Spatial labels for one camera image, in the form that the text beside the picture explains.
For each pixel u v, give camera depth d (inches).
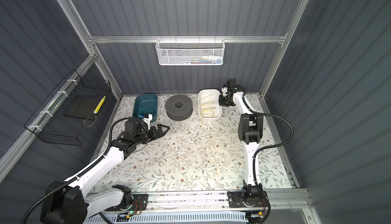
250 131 25.3
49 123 25.2
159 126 29.0
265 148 23.8
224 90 39.0
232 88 32.4
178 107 41.9
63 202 15.9
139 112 41.4
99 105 30.6
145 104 45.3
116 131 39.3
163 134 28.7
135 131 25.5
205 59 36.0
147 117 30.1
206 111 42.2
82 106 29.8
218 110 42.6
